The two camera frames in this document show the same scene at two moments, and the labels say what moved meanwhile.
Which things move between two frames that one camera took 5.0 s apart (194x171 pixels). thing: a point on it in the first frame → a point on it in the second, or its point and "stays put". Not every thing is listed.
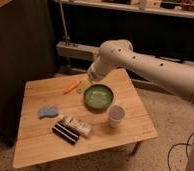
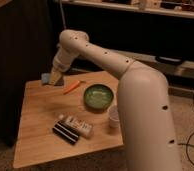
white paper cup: (116, 113) stays put
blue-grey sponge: (47, 111) → (45, 78)
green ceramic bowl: (97, 98) stays put
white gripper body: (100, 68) → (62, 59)
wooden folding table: (69, 117) stays put
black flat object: (169, 58) stays put
